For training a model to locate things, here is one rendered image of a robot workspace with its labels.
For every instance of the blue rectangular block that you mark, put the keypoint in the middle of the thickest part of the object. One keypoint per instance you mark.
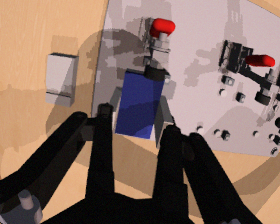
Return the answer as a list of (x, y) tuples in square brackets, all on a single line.
[(138, 105)]

